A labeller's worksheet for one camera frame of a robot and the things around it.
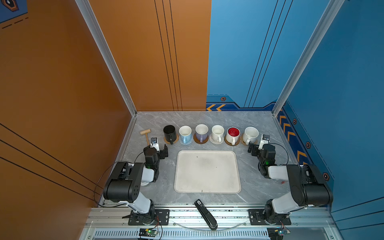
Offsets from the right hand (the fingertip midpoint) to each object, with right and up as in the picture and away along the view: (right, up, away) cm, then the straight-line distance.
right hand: (257, 143), depth 94 cm
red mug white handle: (-14, +4, +4) cm, 15 cm away
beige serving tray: (-32, -17, -4) cm, 36 cm away
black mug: (-56, +6, +3) cm, 56 cm away
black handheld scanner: (-33, -33, -21) cm, 51 cm away
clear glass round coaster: (-42, 0, +8) cm, 43 cm away
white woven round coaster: (-26, 0, +8) cm, 27 cm away
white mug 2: (-2, +5, +7) cm, 9 cm away
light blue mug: (-45, +6, +1) cm, 46 cm away
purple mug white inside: (-35, +7, +10) cm, 37 cm away
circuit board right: (0, -40, -23) cm, 47 cm away
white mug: (-24, +7, +6) cm, 26 cm away
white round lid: (-66, -19, -16) cm, 70 cm away
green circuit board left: (-62, -40, -23) cm, 77 cm away
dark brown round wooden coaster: (-16, -1, +5) cm, 16 cm away
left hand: (-63, -1, 0) cm, 63 cm away
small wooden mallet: (-75, +6, +13) cm, 77 cm away
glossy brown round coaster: (-38, +1, +5) cm, 38 cm away
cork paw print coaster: (-7, +1, +7) cm, 10 cm away
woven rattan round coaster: (-53, +1, +8) cm, 53 cm away
